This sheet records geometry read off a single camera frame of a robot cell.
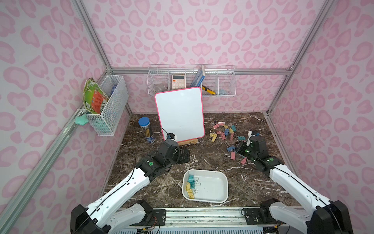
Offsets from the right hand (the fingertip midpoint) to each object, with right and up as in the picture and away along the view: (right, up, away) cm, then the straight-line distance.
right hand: (234, 143), depth 83 cm
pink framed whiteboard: (-31, +17, +8) cm, 37 cm away
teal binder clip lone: (-25, -21, -1) cm, 32 cm away
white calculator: (-34, +38, +11) cm, 52 cm away
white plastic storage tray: (-17, -25, 0) cm, 30 cm away
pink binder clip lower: (+2, -9, +11) cm, 14 cm away
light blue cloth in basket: (-4, +33, +17) cm, 37 cm away
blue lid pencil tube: (-54, +12, +6) cm, 55 cm away
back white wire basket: (-8, +42, +19) cm, 46 cm away
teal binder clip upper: (+7, +8, +26) cm, 29 cm away
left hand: (-29, -3, -7) cm, 30 cm away
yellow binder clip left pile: (-9, +2, +20) cm, 22 cm away
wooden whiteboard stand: (-27, -1, +12) cm, 30 cm away
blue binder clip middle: (+1, -5, +12) cm, 13 cm away
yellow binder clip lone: (-25, -27, -5) cm, 37 cm away
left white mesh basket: (-68, +11, -10) cm, 70 cm away
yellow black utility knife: (-14, +34, +14) cm, 39 cm away
